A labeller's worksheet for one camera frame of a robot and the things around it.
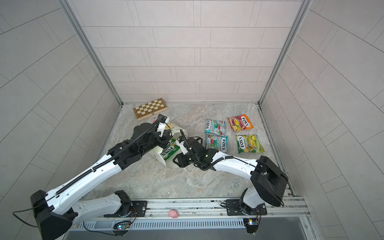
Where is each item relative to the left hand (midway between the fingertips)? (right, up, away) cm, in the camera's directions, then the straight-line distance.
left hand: (173, 129), depth 71 cm
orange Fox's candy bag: (+41, +1, +31) cm, 51 cm away
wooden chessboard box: (-24, +11, +37) cm, 46 cm away
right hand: (0, -17, +6) cm, 18 cm away
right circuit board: (+37, -44, -3) cm, 57 cm away
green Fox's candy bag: (+43, -11, +20) cm, 49 cm away
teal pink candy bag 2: (+24, -10, +21) cm, 33 cm away
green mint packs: (-4, -13, +15) cm, 21 cm away
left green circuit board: (-21, -41, -7) cm, 47 cm away
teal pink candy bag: (+23, -1, +28) cm, 36 cm away
